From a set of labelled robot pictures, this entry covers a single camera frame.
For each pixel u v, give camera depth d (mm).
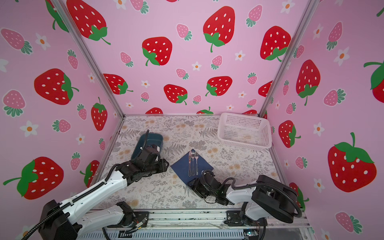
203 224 731
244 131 1108
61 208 402
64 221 382
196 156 971
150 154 609
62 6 674
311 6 691
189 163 932
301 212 387
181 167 953
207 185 636
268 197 438
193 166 924
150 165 625
